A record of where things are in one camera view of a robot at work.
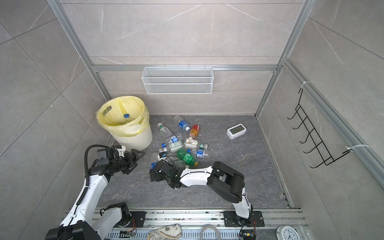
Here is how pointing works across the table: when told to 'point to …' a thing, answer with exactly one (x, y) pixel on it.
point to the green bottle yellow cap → (187, 157)
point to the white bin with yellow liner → (127, 120)
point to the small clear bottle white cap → (164, 131)
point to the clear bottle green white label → (175, 146)
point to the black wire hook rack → (320, 148)
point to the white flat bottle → (191, 142)
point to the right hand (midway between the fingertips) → (156, 170)
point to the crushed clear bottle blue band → (175, 138)
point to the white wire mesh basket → (178, 80)
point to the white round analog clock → (286, 232)
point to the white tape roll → (207, 227)
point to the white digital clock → (236, 131)
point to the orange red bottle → (194, 131)
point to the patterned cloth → (169, 232)
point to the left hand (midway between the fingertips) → (140, 155)
